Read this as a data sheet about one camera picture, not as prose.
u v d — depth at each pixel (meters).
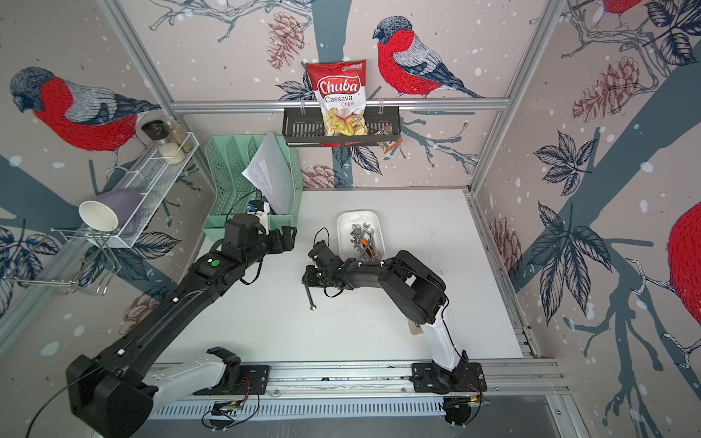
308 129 0.95
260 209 0.68
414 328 0.81
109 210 0.61
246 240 0.59
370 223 1.07
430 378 0.73
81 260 0.61
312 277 0.83
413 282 0.56
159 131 0.78
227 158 1.14
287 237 0.70
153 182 0.81
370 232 1.07
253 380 0.73
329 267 0.74
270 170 0.95
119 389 0.37
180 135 0.86
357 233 1.05
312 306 0.87
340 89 0.81
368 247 1.00
